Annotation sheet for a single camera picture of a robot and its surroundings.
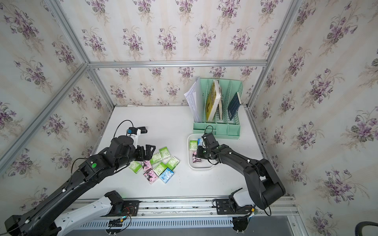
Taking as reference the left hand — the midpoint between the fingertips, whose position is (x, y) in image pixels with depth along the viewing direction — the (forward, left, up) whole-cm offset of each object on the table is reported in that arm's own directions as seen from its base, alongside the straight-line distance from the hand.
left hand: (150, 148), depth 70 cm
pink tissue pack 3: (-6, +3, -21) cm, 22 cm away
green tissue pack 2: (+8, -4, -20) cm, 22 cm away
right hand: (+7, -25, -18) cm, 32 cm away
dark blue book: (+40, -52, -10) cm, 67 cm away
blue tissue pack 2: (-6, -6, -21) cm, 22 cm away
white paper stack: (+34, -22, +4) cm, 41 cm away
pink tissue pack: (+3, -22, -18) cm, 29 cm away
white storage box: (+1, -28, -21) cm, 35 cm away
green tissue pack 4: (-2, -2, -20) cm, 20 cm away
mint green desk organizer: (+29, -41, -19) cm, 54 cm away
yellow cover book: (+36, -34, +1) cm, 50 cm away
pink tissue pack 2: (0, +5, -21) cm, 22 cm away
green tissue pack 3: (+1, -9, -20) cm, 22 cm away
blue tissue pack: (+16, -26, -20) cm, 36 cm away
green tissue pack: (+13, -22, -19) cm, 32 cm away
